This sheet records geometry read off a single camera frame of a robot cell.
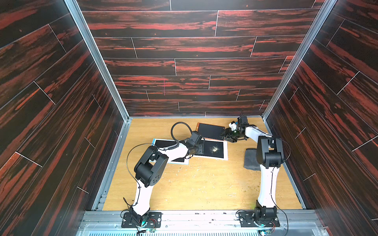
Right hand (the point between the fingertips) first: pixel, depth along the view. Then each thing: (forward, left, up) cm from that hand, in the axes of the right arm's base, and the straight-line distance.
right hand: (224, 136), depth 108 cm
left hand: (-14, +17, +3) cm, 22 cm away
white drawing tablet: (-11, +8, 0) cm, 14 cm away
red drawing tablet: (+5, +11, 0) cm, 12 cm away
